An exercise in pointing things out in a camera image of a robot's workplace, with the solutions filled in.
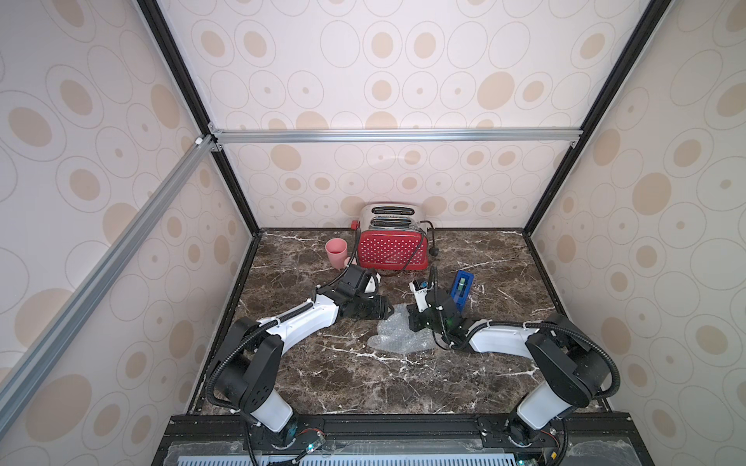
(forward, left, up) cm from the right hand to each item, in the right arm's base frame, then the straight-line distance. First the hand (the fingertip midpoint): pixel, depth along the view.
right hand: (416, 304), depth 92 cm
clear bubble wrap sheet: (-12, +7, +4) cm, 14 cm away
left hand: (-5, +7, +5) cm, 10 cm away
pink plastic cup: (+20, +28, +3) cm, 35 cm away
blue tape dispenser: (+7, -15, 0) cm, 17 cm away
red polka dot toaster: (+18, +8, +12) cm, 23 cm away
